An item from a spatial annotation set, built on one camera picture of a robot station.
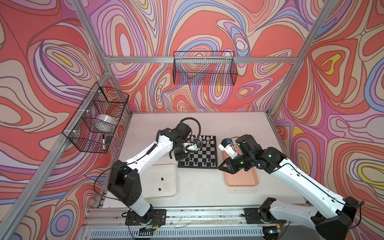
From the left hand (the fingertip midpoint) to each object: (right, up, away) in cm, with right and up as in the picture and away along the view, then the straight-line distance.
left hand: (184, 153), depth 83 cm
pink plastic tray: (+34, -15, +3) cm, 37 cm away
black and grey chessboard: (+14, -5, +10) cm, 17 cm away
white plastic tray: (-14, -17, +3) cm, 22 cm away
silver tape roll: (-38, +19, -9) cm, 44 cm away
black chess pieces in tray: (-14, -20, -1) cm, 24 cm away
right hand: (+19, -6, -13) cm, 24 cm away
